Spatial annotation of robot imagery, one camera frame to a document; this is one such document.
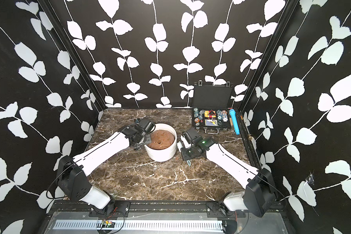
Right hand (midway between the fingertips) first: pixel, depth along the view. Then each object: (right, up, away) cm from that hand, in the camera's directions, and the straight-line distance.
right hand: (181, 152), depth 80 cm
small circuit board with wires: (-37, -33, -10) cm, 50 cm away
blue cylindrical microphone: (+41, +25, +34) cm, 59 cm away
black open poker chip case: (+25, +29, +38) cm, 54 cm away
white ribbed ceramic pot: (-10, -2, +4) cm, 11 cm away
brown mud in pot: (-13, +6, +8) cm, 16 cm away
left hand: (-21, +8, +4) cm, 23 cm away
